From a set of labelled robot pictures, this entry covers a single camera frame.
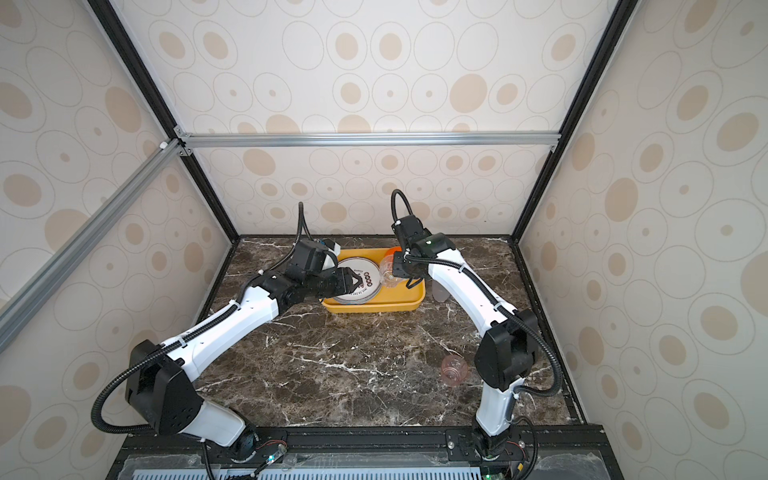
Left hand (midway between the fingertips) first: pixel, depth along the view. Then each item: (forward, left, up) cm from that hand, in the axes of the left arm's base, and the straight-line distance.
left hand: (365, 277), depth 78 cm
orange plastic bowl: (+22, -7, -14) cm, 27 cm away
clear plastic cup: (-1, -6, +2) cm, 6 cm away
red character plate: (+15, 0, -20) cm, 25 cm away
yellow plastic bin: (+4, -7, -18) cm, 19 cm away
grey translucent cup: (+8, -23, -20) cm, 31 cm away
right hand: (+7, -10, -5) cm, 13 cm away
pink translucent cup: (-16, -25, -22) cm, 37 cm away
